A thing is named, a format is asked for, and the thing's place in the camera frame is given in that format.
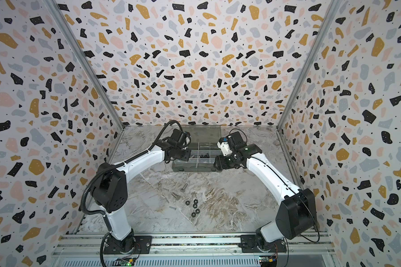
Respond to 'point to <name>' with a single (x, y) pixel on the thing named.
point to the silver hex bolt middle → (182, 189)
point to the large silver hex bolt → (176, 196)
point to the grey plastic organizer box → (204, 148)
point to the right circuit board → (268, 261)
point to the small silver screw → (172, 208)
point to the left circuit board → (125, 261)
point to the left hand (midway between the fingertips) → (188, 152)
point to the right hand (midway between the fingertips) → (216, 161)
